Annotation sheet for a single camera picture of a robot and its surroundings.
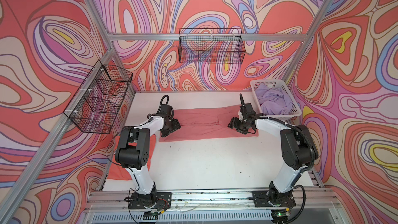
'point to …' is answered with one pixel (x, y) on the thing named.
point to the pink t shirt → (207, 123)
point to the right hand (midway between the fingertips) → (234, 130)
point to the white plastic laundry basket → (295, 111)
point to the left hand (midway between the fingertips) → (178, 127)
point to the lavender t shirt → (272, 101)
